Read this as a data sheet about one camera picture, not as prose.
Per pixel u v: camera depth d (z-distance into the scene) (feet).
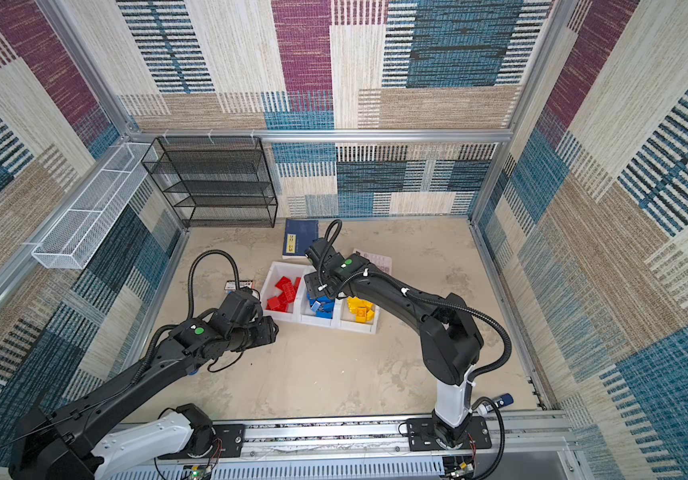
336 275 2.01
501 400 2.53
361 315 3.01
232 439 2.40
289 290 3.16
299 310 2.94
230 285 3.32
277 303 3.08
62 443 1.28
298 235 3.74
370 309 3.02
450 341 1.56
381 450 2.39
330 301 3.14
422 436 2.39
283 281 3.29
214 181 3.59
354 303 2.93
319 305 3.03
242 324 2.05
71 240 2.33
